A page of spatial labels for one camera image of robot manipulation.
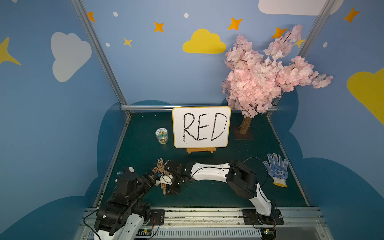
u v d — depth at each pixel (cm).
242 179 53
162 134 98
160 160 93
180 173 67
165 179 72
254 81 69
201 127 90
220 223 73
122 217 44
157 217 72
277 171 91
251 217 74
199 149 93
